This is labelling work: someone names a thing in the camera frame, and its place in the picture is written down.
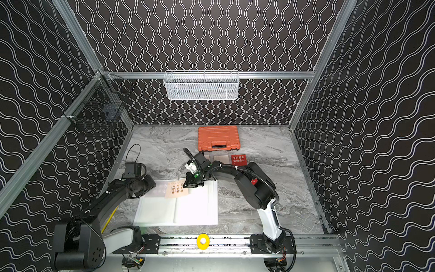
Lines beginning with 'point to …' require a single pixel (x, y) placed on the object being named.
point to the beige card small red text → (222, 158)
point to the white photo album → (199, 207)
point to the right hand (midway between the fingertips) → (183, 186)
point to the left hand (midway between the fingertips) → (155, 182)
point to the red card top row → (239, 160)
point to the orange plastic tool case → (212, 138)
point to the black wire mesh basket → (99, 102)
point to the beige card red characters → (175, 189)
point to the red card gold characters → (159, 191)
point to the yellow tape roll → (203, 246)
